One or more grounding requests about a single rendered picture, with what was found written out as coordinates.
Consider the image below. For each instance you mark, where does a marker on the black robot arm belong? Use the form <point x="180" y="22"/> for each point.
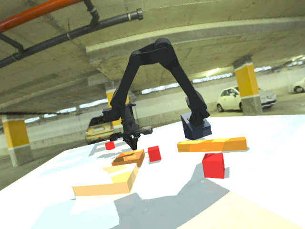
<point x="161" y="51"/>

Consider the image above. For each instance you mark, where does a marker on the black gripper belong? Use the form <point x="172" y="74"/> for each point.
<point x="130" y="130"/>

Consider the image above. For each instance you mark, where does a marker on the red square block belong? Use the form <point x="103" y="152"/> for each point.
<point x="154" y="153"/>
<point x="213" y="165"/>
<point x="109" y="145"/>

